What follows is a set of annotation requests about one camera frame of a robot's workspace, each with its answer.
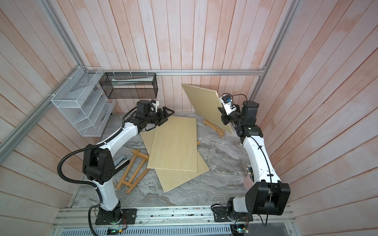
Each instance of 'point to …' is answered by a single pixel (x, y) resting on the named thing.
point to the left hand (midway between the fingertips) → (172, 116)
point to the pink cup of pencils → (249, 181)
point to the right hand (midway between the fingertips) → (221, 105)
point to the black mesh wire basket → (129, 85)
